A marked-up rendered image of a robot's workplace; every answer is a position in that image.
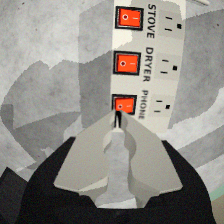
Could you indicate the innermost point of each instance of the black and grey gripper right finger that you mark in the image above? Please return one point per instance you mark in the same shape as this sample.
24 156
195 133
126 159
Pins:
158 169

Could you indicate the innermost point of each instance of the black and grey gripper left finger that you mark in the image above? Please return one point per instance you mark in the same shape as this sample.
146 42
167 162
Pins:
78 167

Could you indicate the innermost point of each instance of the white power strip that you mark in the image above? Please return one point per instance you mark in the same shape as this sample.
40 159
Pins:
147 48

